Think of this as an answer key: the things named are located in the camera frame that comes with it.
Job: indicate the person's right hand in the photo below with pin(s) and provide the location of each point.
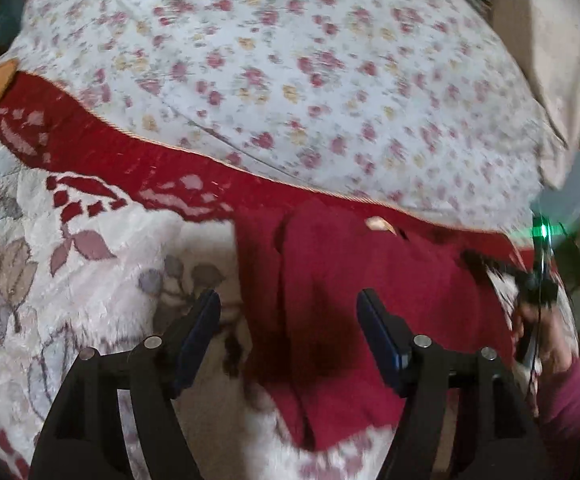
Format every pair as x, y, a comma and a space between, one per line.
552, 340

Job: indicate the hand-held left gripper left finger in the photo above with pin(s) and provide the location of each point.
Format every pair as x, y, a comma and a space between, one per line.
194, 342

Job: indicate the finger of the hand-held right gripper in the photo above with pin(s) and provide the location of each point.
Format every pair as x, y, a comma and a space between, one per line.
495, 266

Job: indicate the dark red sweater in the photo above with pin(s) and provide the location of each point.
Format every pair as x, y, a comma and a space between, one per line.
345, 285

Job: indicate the beige cloth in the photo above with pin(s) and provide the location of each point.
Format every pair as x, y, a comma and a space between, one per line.
550, 60

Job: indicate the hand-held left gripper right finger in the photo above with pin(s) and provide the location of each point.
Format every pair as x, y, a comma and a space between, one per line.
380, 342

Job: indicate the white floral duvet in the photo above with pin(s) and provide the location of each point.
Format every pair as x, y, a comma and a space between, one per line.
270, 60

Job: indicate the red and white floral blanket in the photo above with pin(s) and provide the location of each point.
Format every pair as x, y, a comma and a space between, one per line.
119, 285

